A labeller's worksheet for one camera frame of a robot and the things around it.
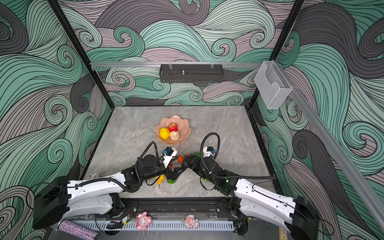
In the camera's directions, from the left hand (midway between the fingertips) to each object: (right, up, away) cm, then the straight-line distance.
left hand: (182, 161), depth 74 cm
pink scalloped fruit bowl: (-1, +18, +33) cm, 37 cm away
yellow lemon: (-13, +12, +22) cm, 28 cm away
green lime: (-6, -13, +7) cm, 16 cm away
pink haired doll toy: (+4, -26, -6) cm, 27 cm away
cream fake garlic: (-6, +11, +21) cm, 24 cm away
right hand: (+2, 0, +1) cm, 2 cm away
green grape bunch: (+9, -1, +19) cm, 21 cm away
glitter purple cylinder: (-47, -27, -9) cm, 55 cm away
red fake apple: (-8, +16, +27) cm, 32 cm away
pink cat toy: (-18, -26, -6) cm, 32 cm away
